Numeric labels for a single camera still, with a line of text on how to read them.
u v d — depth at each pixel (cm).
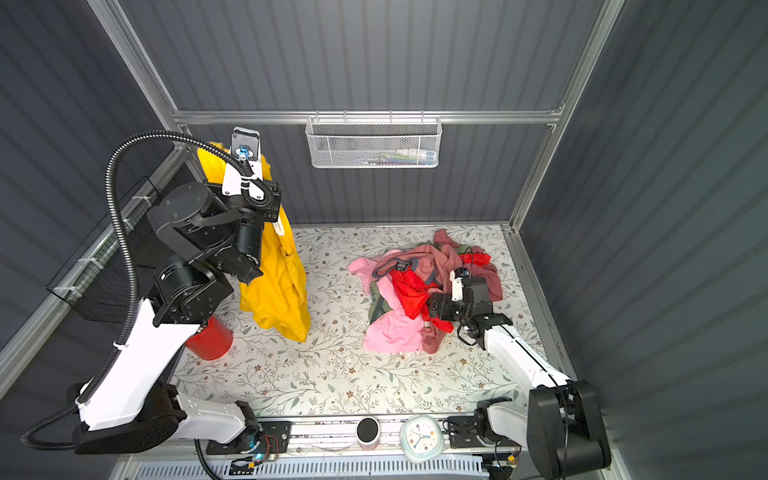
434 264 91
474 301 67
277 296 67
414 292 86
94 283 63
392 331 91
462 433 74
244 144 35
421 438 71
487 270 102
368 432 69
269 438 72
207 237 32
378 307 96
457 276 78
